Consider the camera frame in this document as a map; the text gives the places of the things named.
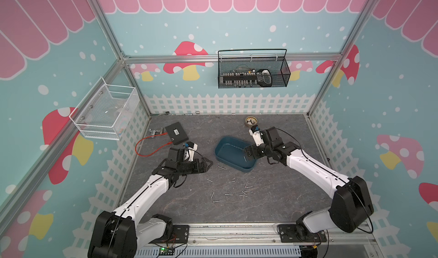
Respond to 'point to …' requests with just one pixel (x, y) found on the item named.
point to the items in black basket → (245, 77)
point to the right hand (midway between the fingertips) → (251, 147)
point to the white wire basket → (105, 111)
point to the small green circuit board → (163, 250)
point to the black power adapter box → (177, 133)
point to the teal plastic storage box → (230, 152)
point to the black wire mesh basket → (252, 68)
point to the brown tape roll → (251, 120)
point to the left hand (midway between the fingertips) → (206, 166)
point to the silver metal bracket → (153, 132)
